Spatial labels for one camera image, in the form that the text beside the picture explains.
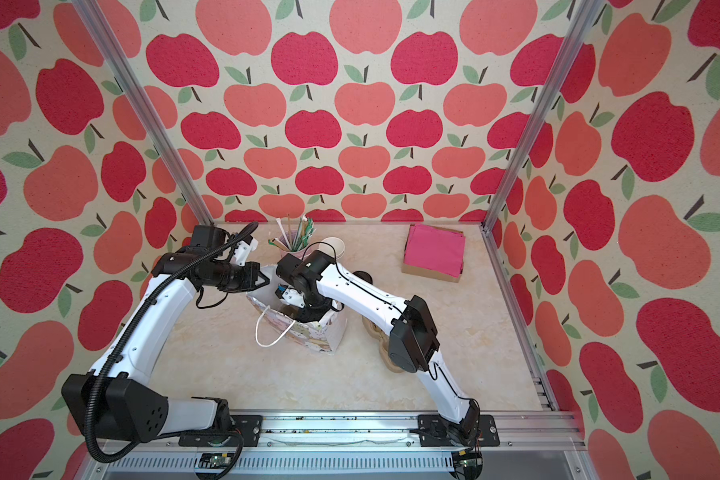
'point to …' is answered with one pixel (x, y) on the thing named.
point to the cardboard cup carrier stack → (384, 338)
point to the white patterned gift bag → (327, 335)
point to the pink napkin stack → (438, 248)
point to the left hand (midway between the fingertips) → (272, 281)
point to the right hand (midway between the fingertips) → (324, 316)
